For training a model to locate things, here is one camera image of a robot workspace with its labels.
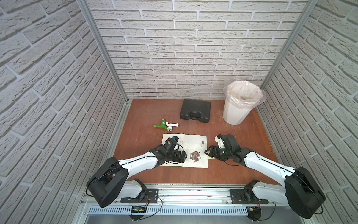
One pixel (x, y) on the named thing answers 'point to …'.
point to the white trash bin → (234, 115)
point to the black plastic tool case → (196, 110)
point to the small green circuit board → (138, 209)
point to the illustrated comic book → (194, 146)
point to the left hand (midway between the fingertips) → (179, 151)
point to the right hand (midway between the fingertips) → (209, 153)
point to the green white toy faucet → (166, 126)
